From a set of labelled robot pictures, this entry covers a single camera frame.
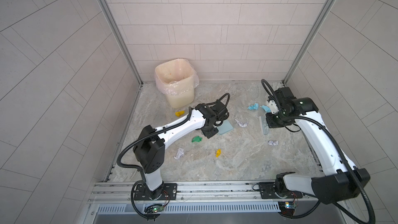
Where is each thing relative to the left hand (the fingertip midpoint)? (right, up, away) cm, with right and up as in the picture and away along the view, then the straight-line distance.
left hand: (211, 129), depth 82 cm
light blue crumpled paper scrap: (+30, +11, +20) cm, 38 cm away
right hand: (+27, +5, -7) cm, 29 cm away
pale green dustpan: (+8, 0, +3) cm, 8 cm away
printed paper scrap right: (+35, -9, +3) cm, 36 cm away
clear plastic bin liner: (-23, +30, +21) cm, 43 cm away
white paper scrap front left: (-17, -13, +1) cm, 21 cm away
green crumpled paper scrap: (-8, -7, +5) cm, 11 cm away
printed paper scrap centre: (+19, 0, +12) cm, 22 cm away
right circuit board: (+33, -32, -14) cm, 48 cm away
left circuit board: (-25, -30, -16) cm, 42 cm away
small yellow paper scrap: (+4, -13, 0) cm, 13 cm away
